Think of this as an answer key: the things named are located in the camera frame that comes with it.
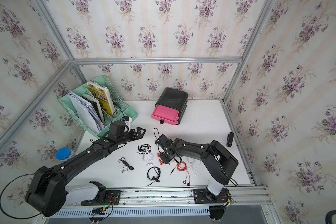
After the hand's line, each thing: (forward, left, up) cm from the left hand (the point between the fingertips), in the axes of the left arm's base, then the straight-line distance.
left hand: (142, 132), depth 83 cm
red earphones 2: (-16, -24, -14) cm, 32 cm away
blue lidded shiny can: (-15, +38, +4) cm, 41 cm away
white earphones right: (-15, -33, -13) cm, 38 cm away
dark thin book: (+19, +32, +5) cm, 38 cm away
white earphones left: (-10, -3, -15) cm, 18 cm away
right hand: (-10, -15, -14) cm, 23 cm away
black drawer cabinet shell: (+26, -21, +2) cm, 34 cm away
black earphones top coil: (-4, 0, -13) cm, 14 cm away
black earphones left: (-12, +13, -14) cm, 22 cm away
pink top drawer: (+14, -16, -1) cm, 22 cm away
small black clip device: (+1, -58, -10) cm, 59 cm away
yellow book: (+25, +29, +8) cm, 39 cm away
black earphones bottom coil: (-20, -7, -15) cm, 26 cm away
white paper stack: (+9, +33, +8) cm, 35 cm away
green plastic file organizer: (+33, +22, -14) cm, 42 cm away
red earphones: (-8, -9, -14) cm, 19 cm away
